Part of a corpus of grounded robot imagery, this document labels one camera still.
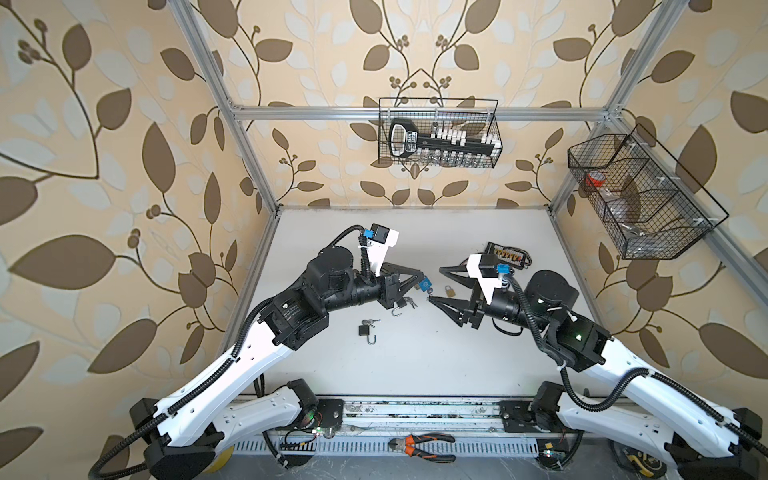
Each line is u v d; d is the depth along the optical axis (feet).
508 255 3.45
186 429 1.25
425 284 1.93
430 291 1.98
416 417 2.47
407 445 2.31
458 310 1.68
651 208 2.40
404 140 2.77
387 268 1.92
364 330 2.92
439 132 2.70
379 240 1.70
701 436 1.29
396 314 3.05
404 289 1.85
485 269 1.53
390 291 1.66
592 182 2.88
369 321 2.99
